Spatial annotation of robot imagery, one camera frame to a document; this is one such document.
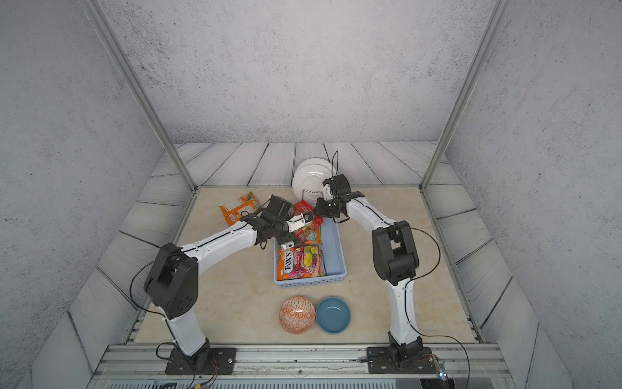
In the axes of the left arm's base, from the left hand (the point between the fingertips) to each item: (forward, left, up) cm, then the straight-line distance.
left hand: (295, 225), depth 91 cm
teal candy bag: (0, -5, -6) cm, 8 cm away
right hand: (+8, -7, 0) cm, 11 cm away
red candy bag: (+9, -3, 0) cm, 9 cm away
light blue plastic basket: (-9, -15, -11) cm, 20 cm away
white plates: (+22, -5, +4) cm, 23 cm away
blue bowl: (-29, -13, -12) cm, 33 cm away
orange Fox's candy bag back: (+18, +30, -11) cm, 36 cm away
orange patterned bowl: (-28, -1, -12) cm, 31 cm away
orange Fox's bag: (-12, -2, -5) cm, 13 cm away
